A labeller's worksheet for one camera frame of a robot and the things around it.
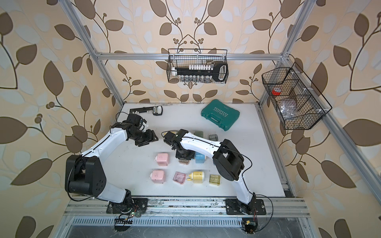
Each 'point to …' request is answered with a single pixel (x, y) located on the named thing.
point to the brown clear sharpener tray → (183, 161)
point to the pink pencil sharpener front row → (158, 176)
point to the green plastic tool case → (221, 114)
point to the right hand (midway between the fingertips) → (185, 158)
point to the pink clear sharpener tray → (179, 177)
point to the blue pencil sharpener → (199, 157)
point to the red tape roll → (276, 91)
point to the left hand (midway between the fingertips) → (152, 138)
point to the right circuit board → (249, 225)
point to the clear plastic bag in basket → (287, 110)
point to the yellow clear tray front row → (215, 179)
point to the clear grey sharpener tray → (213, 137)
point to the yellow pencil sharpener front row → (197, 177)
